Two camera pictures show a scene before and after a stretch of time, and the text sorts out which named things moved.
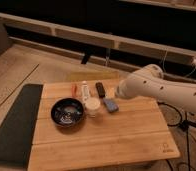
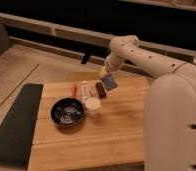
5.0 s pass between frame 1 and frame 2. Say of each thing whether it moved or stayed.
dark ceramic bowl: stayed
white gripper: moved
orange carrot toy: stayed
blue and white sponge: moved
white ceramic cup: stayed
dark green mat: stayed
